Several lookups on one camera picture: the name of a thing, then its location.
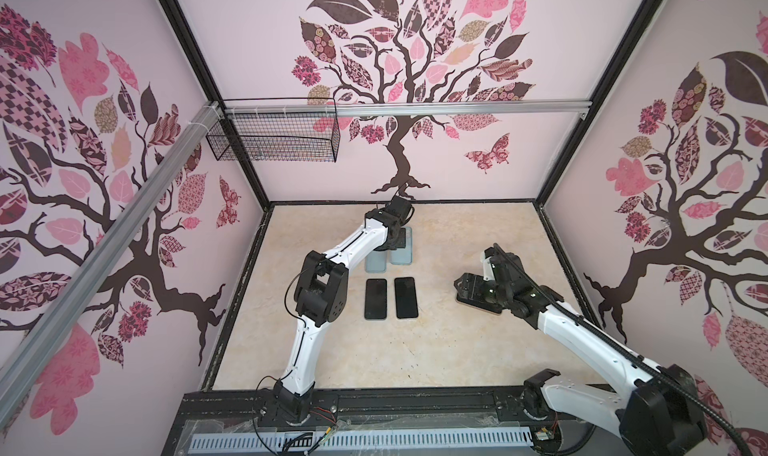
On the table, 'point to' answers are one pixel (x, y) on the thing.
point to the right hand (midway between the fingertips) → (465, 281)
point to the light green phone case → (376, 262)
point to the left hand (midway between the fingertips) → (391, 244)
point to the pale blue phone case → (403, 256)
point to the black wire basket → (276, 137)
